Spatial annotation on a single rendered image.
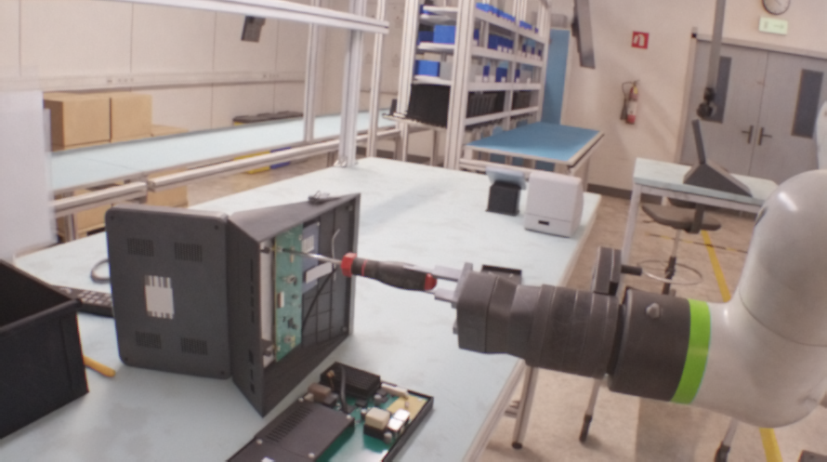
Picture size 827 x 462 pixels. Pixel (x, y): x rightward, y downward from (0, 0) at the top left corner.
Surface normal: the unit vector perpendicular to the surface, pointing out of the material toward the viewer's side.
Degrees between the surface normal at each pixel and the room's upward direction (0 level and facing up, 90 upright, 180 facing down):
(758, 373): 100
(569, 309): 33
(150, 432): 0
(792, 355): 105
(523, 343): 119
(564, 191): 90
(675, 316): 28
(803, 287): 112
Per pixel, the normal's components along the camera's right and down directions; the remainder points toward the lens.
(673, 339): -0.22, -0.36
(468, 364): 0.08, -0.97
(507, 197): -0.37, 0.20
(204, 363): 0.01, 0.25
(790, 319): -0.71, 0.42
